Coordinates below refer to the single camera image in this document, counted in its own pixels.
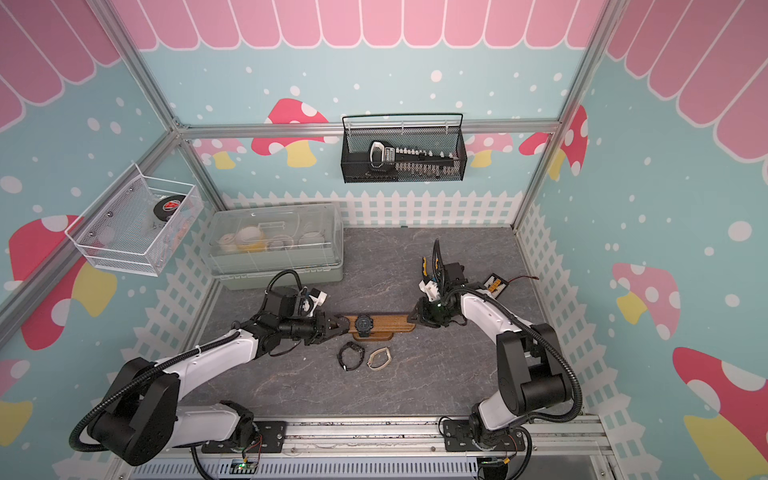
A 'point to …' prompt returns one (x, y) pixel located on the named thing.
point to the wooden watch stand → (384, 327)
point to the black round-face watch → (354, 346)
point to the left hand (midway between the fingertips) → (344, 333)
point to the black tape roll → (165, 207)
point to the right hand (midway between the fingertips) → (412, 319)
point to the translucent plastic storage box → (246, 249)
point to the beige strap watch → (382, 366)
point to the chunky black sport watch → (363, 323)
